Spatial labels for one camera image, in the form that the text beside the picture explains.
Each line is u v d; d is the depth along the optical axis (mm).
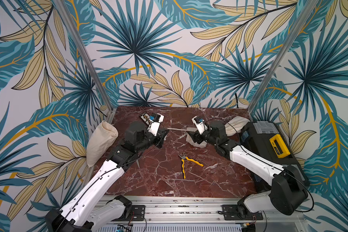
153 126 579
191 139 778
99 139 865
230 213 735
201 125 695
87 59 864
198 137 726
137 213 729
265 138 829
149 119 578
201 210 749
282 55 858
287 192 421
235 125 968
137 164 900
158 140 595
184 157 924
